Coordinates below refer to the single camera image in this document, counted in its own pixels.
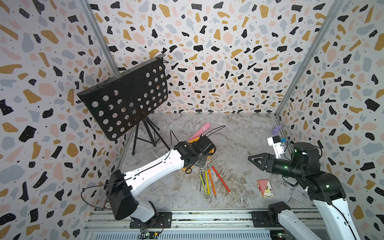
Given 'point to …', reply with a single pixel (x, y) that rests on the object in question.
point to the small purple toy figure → (275, 131)
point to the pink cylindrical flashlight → (199, 131)
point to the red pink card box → (264, 187)
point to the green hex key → (205, 191)
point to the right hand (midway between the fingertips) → (251, 160)
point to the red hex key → (213, 168)
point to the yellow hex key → (208, 188)
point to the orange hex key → (212, 181)
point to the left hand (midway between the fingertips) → (201, 158)
